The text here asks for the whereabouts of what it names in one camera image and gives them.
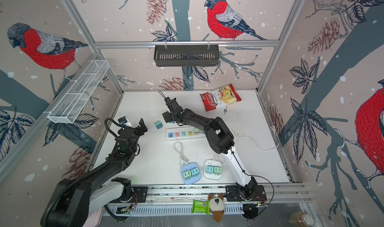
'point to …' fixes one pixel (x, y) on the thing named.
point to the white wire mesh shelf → (66, 109)
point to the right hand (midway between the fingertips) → (169, 114)
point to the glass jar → (298, 219)
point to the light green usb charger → (217, 170)
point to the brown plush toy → (217, 205)
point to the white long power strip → (183, 133)
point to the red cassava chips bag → (219, 97)
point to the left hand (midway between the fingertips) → (134, 121)
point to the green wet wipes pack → (200, 207)
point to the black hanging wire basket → (186, 55)
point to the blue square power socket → (188, 167)
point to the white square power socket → (213, 163)
